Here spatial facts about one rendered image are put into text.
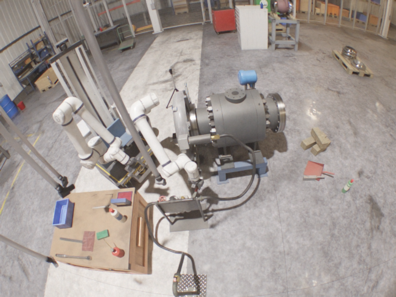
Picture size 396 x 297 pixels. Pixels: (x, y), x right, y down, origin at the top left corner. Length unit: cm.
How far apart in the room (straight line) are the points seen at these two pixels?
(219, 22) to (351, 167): 579
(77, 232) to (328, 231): 259
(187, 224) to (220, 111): 122
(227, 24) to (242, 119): 548
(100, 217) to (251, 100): 186
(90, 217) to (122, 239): 45
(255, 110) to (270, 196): 98
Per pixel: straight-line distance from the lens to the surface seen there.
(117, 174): 240
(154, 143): 154
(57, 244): 230
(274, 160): 255
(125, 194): 199
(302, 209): 229
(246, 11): 532
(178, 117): 177
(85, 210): 219
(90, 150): 193
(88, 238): 200
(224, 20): 700
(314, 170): 262
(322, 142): 269
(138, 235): 195
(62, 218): 236
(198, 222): 214
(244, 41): 552
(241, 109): 188
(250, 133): 194
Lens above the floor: 200
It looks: 48 degrees down
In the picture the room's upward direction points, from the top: 13 degrees counter-clockwise
